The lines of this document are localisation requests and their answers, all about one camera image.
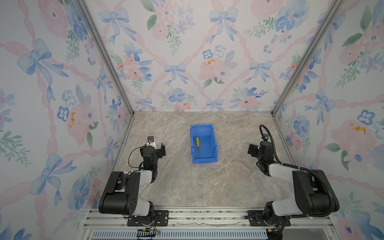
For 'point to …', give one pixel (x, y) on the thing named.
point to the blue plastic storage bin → (204, 148)
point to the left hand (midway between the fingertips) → (154, 142)
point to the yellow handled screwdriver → (197, 141)
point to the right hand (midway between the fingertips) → (259, 144)
